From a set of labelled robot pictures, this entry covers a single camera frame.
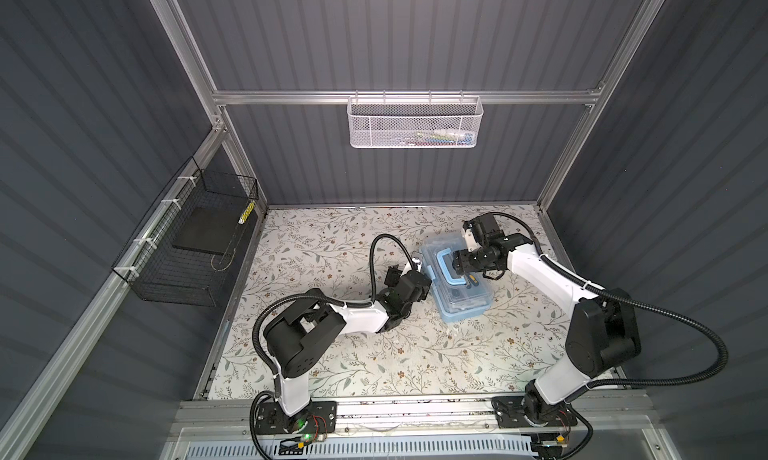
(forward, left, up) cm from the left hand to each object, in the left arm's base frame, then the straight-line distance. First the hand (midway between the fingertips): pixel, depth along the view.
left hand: (413, 271), depth 91 cm
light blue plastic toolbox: (-8, -11, -1) cm, 14 cm away
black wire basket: (-4, +58, +19) cm, 61 cm away
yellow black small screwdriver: (-4, -18, +1) cm, 18 cm away
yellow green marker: (+10, +46, +18) cm, 51 cm away
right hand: (0, -17, +3) cm, 17 cm away
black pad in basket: (+3, +53, +20) cm, 56 cm away
